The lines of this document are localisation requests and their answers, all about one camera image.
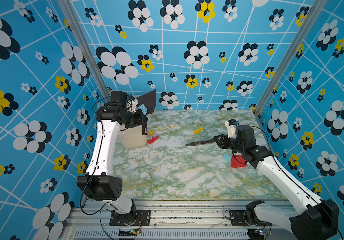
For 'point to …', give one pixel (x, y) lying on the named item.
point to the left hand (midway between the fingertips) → (146, 118)
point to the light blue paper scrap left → (143, 109)
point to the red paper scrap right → (235, 164)
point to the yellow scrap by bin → (151, 132)
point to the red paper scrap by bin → (154, 139)
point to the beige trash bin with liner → (132, 137)
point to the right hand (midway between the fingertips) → (216, 137)
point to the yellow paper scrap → (197, 131)
